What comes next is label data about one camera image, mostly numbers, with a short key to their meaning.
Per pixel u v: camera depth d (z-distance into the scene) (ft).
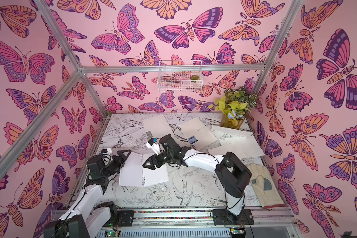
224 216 2.43
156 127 3.71
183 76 3.11
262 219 2.41
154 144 2.41
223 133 3.54
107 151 2.60
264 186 2.68
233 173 1.63
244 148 3.27
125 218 2.41
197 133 3.58
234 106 2.95
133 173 2.91
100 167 2.16
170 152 2.17
